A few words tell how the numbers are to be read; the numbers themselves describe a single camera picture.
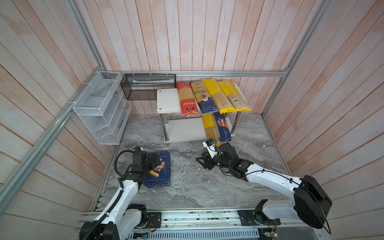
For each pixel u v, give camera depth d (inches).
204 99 30.6
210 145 27.6
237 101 29.9
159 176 32.3
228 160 24.9
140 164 25.1
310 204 16.1
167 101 31.5
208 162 27.6
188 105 29.3
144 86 40.8
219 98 30.8
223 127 39.6
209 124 40.8
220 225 28.8
